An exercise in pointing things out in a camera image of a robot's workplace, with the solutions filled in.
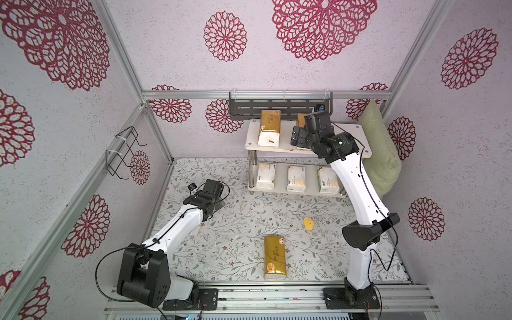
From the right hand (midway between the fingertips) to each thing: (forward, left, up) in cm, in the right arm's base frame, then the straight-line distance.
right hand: (306, 132), depth 74 cm
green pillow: (-12, -27, -5) cm, 30 cm away
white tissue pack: (+2, +14, -28) cm, 32 cm away
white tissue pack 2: (0, 0, -28) cm, 28 cm away
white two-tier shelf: (+9, +4, -31) cm, 33 cm away
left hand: (-16, +39, -28) cm, 51 cm away
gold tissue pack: (-36, +11, -32) cm, 49 cm away
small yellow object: (-18, -6, -38) cm, 43 cm away
